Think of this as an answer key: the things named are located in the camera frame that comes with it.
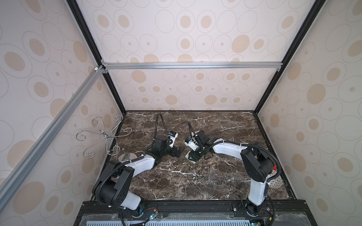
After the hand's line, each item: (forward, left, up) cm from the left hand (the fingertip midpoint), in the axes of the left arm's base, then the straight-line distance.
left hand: (182, 144), depth 88 cm
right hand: (-2, -9, -9) cm, 13 cm away
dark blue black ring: (-17, -15, -10) cm, 25 cm away
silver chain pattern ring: (-17, -7, -10) cm, 21 cm away
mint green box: (-6, -3, -7) cm, 10 cm away
